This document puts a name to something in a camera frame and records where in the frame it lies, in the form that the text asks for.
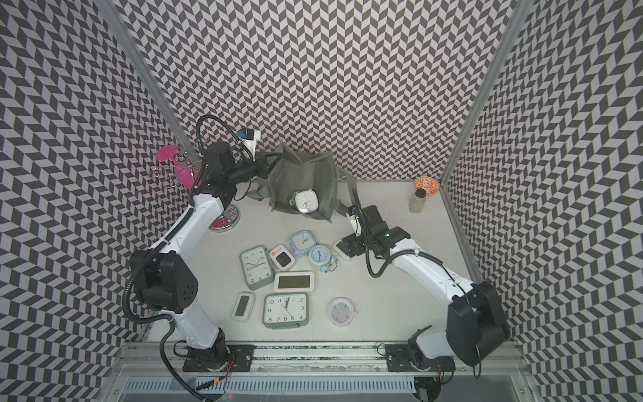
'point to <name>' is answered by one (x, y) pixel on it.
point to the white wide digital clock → (294, 281)
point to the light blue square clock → (302, 241)
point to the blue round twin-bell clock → (320, 255)
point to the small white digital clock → (340, 252)
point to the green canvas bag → (309, 184)
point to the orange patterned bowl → (430, 185)
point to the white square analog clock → (306, 201)
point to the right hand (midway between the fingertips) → (359, 241)
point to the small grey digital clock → (244, 306)
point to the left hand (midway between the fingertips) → (281, 155)
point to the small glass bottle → (417, 203)
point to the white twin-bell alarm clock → (291, 199)
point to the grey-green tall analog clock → (257, 268)
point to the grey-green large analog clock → (285, 310)
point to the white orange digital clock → (282, 258)
